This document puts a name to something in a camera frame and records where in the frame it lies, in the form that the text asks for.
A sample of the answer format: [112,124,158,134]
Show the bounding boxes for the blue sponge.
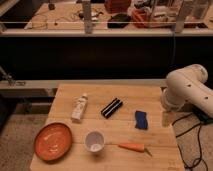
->
[135,111,148,130]

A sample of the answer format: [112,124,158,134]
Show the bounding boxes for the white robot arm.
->
[161,64,213,118]

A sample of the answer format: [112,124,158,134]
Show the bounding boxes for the black bowl on bench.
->
[107,13,131,28]

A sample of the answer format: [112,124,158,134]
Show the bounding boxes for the orange ceramic plate bowl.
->
[34,122,73,161]

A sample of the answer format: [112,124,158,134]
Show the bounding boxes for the black white striped eraser block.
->
[101,98,123,119]

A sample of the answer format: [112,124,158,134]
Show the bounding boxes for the white tube bottle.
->
[71,93,88,122]

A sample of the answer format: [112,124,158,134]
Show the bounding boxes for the white small cup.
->
[84,131,105,154]

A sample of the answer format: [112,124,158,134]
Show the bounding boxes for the orange carrot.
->
[119,143,151,155]

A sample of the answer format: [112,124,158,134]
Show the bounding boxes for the orange container on bench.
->
[131,9,160,28]

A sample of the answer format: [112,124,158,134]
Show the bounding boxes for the metal post left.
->
[82,0,93,34]

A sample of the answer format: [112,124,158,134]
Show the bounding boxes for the metal post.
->
[174,0,193,33]
[82,0,93,34]

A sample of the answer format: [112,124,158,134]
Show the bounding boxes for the black floor cables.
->
[171,112,210,171]

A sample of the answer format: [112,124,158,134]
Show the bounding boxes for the metal post right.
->
[174,0,193,33]

